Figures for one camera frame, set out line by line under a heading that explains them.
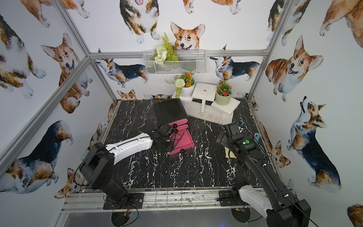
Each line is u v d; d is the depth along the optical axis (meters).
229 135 0.60
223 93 0.89
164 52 0.78
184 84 0.90
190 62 0.92
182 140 0.96
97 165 0.45
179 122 0.88
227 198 0.73
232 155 0.88
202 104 1.06
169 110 1.01
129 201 0.73
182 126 0.92
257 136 0.97
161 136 0.65
